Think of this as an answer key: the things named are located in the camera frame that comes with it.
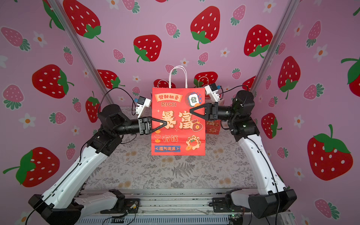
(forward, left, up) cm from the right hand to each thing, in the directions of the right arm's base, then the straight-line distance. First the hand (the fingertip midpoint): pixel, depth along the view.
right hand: (193, 111), depth 54 cm
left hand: (-5, +11, -4) cm, 12 cm away
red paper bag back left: (+52, +25, -24) cm, 62 cm away
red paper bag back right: (+44, -5, -14) cm, 46 cm away
